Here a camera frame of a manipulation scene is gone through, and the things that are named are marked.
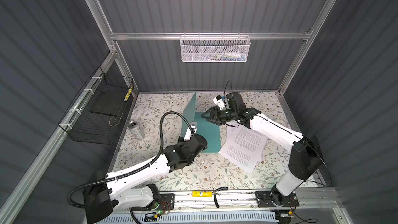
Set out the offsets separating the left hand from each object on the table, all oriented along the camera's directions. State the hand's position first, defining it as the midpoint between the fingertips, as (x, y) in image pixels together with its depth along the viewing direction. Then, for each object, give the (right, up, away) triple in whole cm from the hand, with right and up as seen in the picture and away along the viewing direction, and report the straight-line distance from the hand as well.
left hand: (191, 136), depth 77 cm
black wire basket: (-45, +11, -6) cm, 46 cm away
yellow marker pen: (-34, +21, +4) cm, 40 cm away
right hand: (+7, +8, +1) cm, 11 cm away
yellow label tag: (+6, -28, -3) cm, 28 cm away
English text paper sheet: (+31, -10, +14) cm, 35 cm away
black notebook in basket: (-41, +17, +1) cm, 45 cm away
